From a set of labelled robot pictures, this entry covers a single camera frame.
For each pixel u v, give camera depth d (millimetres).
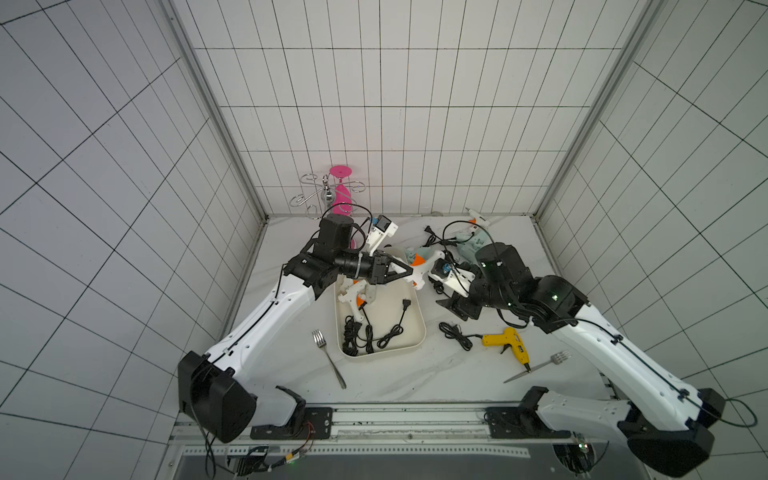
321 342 870
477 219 1175
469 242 1104
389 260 615
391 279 631
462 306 579
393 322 902
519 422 652
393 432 726
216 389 380
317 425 727
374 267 592
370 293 945
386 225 621
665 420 380
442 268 558
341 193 887
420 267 657
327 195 877
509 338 852
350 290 918
